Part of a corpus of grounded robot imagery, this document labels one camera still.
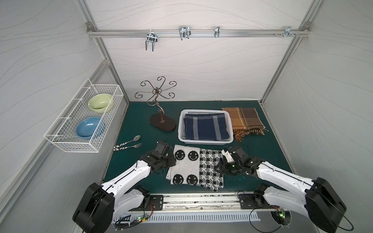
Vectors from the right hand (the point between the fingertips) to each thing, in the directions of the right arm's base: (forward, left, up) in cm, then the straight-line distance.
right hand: (218, 168), depth 83 cm
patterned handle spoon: (+18, +55, 0) cm, 58 cm away
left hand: (+2, +26, +2) cm, 26 cm away
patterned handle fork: (+13, +53, -1) cm, 55 cm away
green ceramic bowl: (+19, +63, +33) cm, 74 cm away
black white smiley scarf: (0, +13, +2) cm, 13 cm away
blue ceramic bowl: (+5, +62, +31) cm, 70 cm away
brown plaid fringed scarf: (+36, -22, 0) cm, 42 cm away
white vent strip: (-23, +12, -2) cm, 26 cm away
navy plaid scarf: (+26, +7, +5) cm, 28 cm away
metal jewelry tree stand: (+32, +39, 0) cm, 50 cm away
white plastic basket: (+16, +23, +7) cm, 29 cm away
